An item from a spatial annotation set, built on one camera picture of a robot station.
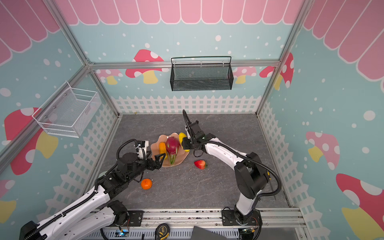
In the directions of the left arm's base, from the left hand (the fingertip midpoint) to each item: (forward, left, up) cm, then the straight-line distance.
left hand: (158, 156), depth 78 cm
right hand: (+11, -12, -4) cm, 17 cm away
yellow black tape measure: (-32, -5, -14) cm, 35 cm away
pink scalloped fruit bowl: (+11, +7, -12) cm, 17 cm away
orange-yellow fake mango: (+12, +2, -12) cm, 17 cm away
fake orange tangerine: (-10, +7, -13) cm, 18 cm away
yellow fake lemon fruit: (+14, -11, -1) cm, 18 cm away
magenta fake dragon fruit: (+13, -5, -10) cm, 17 cm away
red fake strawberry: (+2, -23, -13) cm, 26 cm away
